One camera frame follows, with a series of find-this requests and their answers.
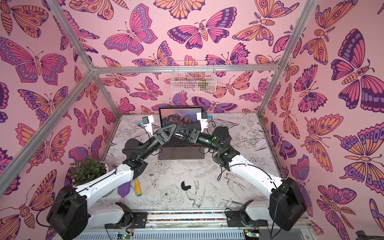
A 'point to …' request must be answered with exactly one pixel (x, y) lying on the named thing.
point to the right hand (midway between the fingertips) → (180, 130)
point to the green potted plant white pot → (88, 170)
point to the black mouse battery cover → (184, 187)
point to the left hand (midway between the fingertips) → (177, 127)
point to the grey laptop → (179, 146)
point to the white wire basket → (193, 77)
